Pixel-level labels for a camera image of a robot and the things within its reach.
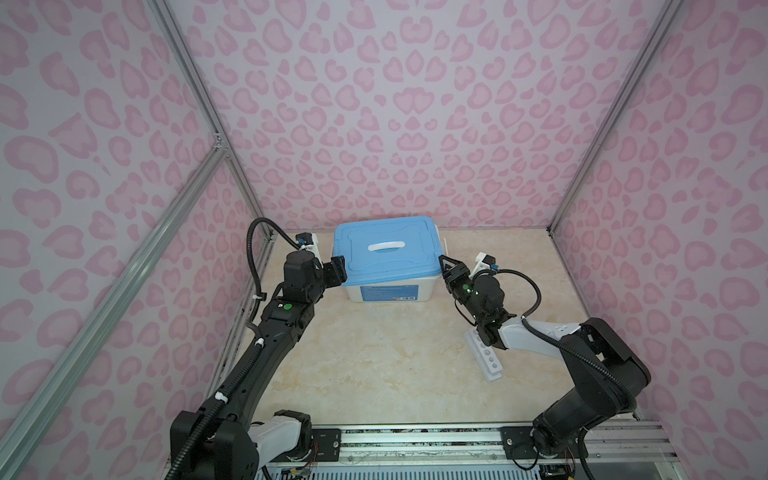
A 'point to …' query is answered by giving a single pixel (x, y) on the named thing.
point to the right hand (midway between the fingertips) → (439, 258)
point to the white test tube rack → (484, 355)
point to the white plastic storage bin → (409, 289)
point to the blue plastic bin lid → (388, 249)
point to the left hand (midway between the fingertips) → (334, 254)
